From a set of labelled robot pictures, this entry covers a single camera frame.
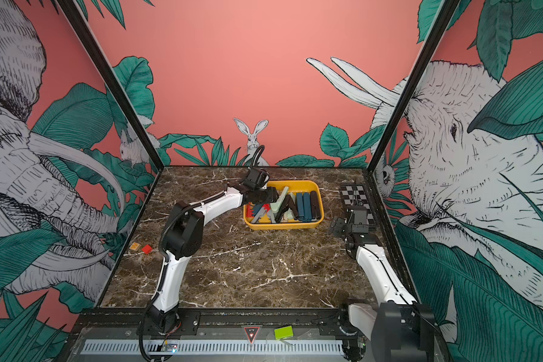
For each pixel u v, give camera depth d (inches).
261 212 39.7
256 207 40.2
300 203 39.7
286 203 39.8
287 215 38.6
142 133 41.5
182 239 22.2
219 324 29.4
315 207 38.7
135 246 35.6
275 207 38.4
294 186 43.4
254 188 31.5
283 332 28.1
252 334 28.1
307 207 38.7
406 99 35.8
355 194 41.8
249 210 38.6
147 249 35.5
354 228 25.5
